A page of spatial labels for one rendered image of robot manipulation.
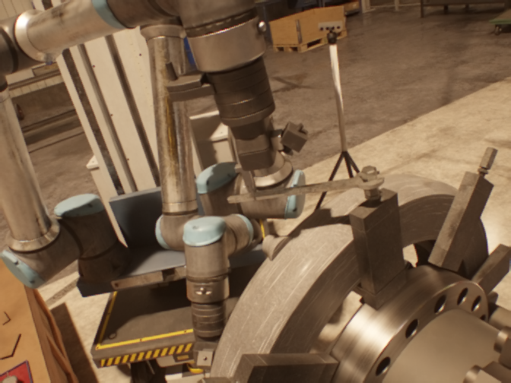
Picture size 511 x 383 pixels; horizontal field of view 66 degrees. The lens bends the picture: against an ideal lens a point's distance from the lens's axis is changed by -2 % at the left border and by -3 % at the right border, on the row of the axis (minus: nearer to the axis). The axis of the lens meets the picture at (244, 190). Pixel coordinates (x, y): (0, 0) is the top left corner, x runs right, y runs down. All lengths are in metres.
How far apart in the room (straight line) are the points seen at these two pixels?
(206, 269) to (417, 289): 0.40
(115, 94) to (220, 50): 0.96
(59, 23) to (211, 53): 0.49
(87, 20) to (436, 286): 0.78
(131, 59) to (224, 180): 0.49
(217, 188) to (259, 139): 0.71
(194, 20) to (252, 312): 0.41
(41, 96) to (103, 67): 7.35
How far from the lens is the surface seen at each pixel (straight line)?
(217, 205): 1.26
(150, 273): 1.42
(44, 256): 1.30
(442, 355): 0.74
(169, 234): 1.01
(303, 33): 7.54
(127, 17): 0.58
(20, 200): 1.20
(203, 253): 0.84
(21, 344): 1.55
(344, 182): 0.59
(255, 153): 0.54
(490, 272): 1.06
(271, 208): 1.19
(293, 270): 0.61
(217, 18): 0.48
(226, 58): 0.49
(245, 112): 0.51
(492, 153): 0.88
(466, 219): 0.85
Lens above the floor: 1.33
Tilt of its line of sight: 27 degrees down
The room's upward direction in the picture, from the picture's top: 14 degrees counter-clockwise
